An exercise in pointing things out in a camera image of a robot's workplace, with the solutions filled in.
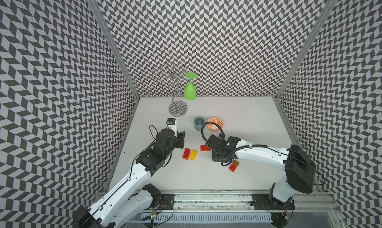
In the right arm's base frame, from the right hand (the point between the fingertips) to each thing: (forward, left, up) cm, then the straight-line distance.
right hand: (218, 159), depth 82 cm
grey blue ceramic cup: (+24, +11, +3) cm, 26 cm away
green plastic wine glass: (+36, +16, +18) cm, 43 cm away
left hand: (+8, +20, +14) cm, 26 cm away
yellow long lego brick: (+5, +14, -4) cm, 16 cm away
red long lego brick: (+5, +18, -5) cm, 20 cm away
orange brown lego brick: (-1, -11, -4) cm, 11 cm away
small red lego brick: (-4, -8, -4) cm, 9 cm away
